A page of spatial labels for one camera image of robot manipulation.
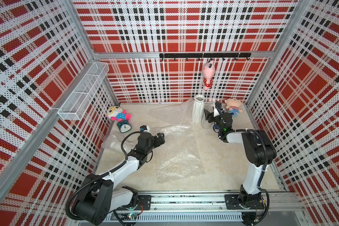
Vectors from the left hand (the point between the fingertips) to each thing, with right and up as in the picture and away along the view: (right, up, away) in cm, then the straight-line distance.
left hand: (160, 136), depth 89 cm
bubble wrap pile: (+12, +12, +19) cm, 26 cm away
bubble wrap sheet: (+12, -14, +1) cm, 18 cm away
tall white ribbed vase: (+25, +18, +7) cm, 32 cm away
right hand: (+34, +19, +7) cm, 40 cm away
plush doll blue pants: (+56, +22, +23) cm, 64 cm away
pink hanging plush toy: (+31, +43, +2) cm, 53 cm away
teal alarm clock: (-28, +5, +12) cm, 31 cm away
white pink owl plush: (-37, +15, +19) cm, 44 cm away
